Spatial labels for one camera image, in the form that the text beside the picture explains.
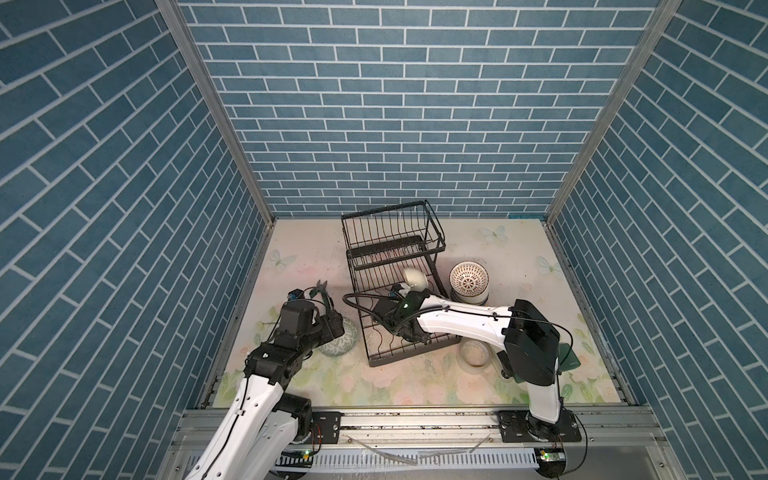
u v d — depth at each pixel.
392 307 0.67
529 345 0.48
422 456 0.71
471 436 0.74
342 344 0.87
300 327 0.61
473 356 0.84
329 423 0.74
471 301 0.87
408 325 0.60
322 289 0.99
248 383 0.49
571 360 0.84
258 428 0.49
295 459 0.72
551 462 0.73
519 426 0.74
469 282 0.91
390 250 1.05
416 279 0.90
